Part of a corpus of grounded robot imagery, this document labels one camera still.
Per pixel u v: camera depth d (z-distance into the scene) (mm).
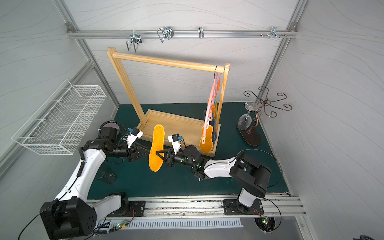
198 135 1022
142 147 703
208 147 827
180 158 674
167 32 762
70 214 381
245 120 821
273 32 764
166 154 684
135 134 666
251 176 451
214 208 749
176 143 678
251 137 986
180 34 779
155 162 716
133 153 641
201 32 789
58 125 682
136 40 784
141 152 698
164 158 699
